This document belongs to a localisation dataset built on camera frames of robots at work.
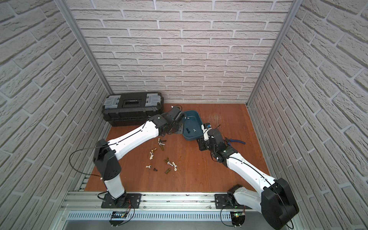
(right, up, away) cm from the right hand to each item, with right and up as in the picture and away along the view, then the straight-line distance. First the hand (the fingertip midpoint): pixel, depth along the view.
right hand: (201, 138), depth 84 cm
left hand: (-10, +8, 0) cm, 13 cm away
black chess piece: (-25, -3, +13) cm, 28 cm away
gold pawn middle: (-31, -9, +8) cm, 34 cm away
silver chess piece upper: (-27, -5, +11) cm, 29 cm away
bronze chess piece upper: (-25, -7, +9) cm, 28 cm away
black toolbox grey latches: (-46, +18, +10) cm, 50 cm away
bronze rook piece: (-20, -20, +1) cm, 28 cm away
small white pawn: (-3, +3, +17) cm, 18 cm away
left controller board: (-45, -38, -11) cm, 60 cm away
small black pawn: (-28, -19, +1) cm, 34 cm away
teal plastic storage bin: (-5, +4, +19) cm, 20 cm away
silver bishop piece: (-19, -16, +1) cm, 25 cm away
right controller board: (+17, -38, -14) cm, 44 cm away
